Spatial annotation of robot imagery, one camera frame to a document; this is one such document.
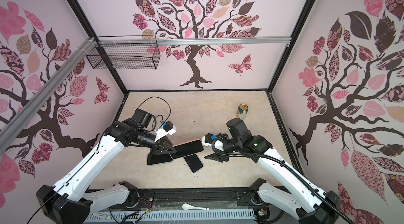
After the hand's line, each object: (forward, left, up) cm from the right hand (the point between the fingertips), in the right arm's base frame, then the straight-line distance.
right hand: (206, 147), depth 68 cm
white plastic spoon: (-20, +10, -20) cm, 30 cm away
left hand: (-3, +15, +1) cm, 15 cm away
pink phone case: (0, +7, +6) cm, 10 cm away
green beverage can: (+32, -23, -11) cm, 41 cm away
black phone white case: (+3, +29, -20) cm, 35 cm away
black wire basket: (+57, +39, +14) cm, 71 cm away
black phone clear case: (+1, +7, -21) cm, 22 cm away
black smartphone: (-2, +9, +4) cm, 10 cm away
